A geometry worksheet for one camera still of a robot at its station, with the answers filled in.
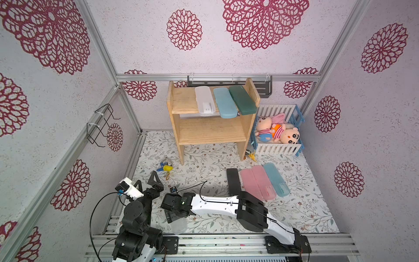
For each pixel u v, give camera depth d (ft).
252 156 3.37
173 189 2.51
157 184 2.04
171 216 2.39
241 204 1.92
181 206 1.97
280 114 3.68
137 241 1.62
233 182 3.11
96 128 2.45
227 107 2.31
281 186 3.01
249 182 3.11
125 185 1.85
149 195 1.96
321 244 2.47
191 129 3.05
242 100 2.45
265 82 3.09
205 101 2.35
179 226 2.55
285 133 3.31
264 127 3.45
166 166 3.18
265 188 2.97
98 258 1.34
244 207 1.87
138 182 2.26
